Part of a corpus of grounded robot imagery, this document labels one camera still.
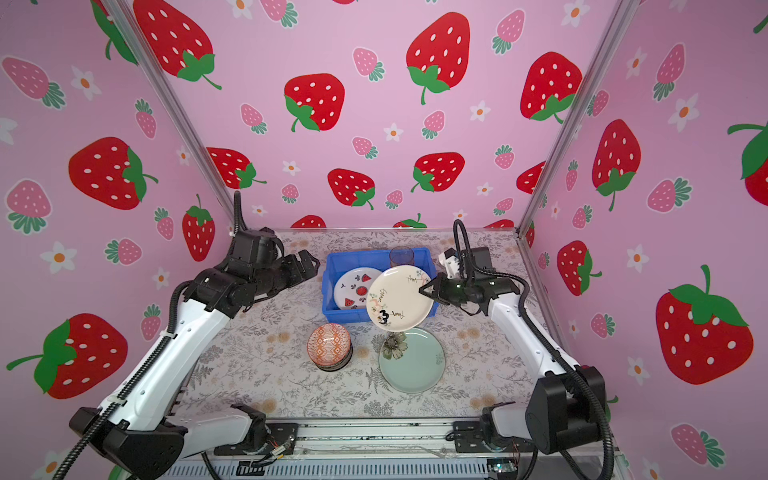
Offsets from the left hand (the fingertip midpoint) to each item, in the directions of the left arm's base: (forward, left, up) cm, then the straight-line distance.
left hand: (308, 265), depth 73 cm
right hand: (0, -28, -9) cm, 29 cm away
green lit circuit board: (-38, -48, -30) cm, 68 cm away
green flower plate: (-12, -27, -30) cm, 42 cm away
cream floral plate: (-2, -21, -13) cm, 25 cm away
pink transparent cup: (+23, -24, -22) cm, 40 cm away
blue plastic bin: (+21, -1, -24) cm, 32 cm away
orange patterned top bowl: (-10, -3, -22) cm, 25 cm away
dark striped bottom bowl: (-17, -7, -22) cm, 29 cm away
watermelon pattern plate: (+13, -6, -28) cm, 31 cm away
